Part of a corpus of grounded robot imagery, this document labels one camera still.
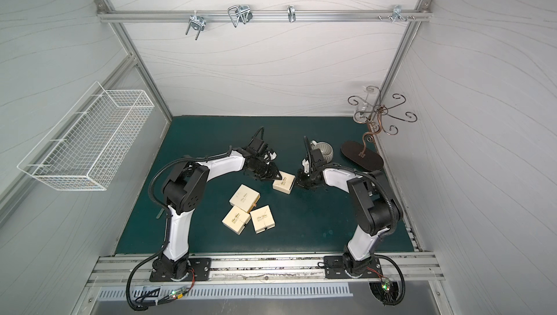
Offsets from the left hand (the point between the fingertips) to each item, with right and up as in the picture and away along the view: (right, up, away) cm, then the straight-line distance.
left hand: (280, 179), depth 94 cm
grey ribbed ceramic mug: (+21, +13, +5) cm, 25 cm away
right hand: (+7, -2, +1) cm, 7 cm away
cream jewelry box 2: (-17, -13, -12) cm, 24 cm away
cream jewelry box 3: (-6, -13, -12) cm, 19 cm away
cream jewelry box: (-14, -7, -6) cm, 17 cm away
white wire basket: (-62, +14, -25) cm, 69 cm away
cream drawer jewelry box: (+3, -2, -2) cm, 4 cm away
